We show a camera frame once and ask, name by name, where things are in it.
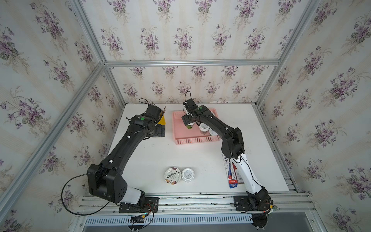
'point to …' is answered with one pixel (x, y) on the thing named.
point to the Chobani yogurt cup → (172, 176)
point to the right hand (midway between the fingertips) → (190, 118)
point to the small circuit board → (138, 219)
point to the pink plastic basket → (183, 135)
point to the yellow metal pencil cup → (162, 121)
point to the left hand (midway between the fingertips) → (156, 132)
